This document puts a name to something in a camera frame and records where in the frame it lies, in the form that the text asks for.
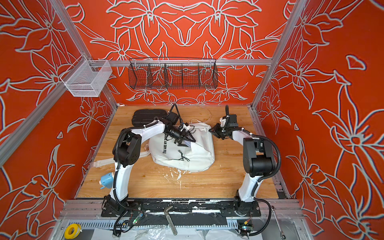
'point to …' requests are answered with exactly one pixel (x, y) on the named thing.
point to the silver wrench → (282, 235)
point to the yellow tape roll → (77, 229)
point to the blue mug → (107, 180)
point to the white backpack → (167, 153)
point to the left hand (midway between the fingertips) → (192, 142)
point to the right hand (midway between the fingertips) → (210, 128)
